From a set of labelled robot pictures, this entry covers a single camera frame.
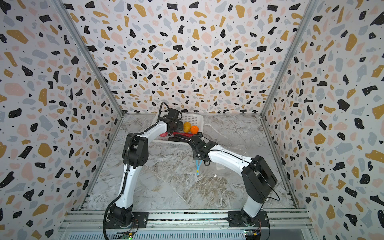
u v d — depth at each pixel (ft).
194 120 3.60
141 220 2.40
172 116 2.88
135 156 2.06
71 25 2.45
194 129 3.48
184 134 3.49
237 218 2.42
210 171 3.01
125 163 2.09
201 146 2.17
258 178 1.49
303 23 2.52
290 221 2.46
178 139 3.36
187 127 3.46
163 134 2.61
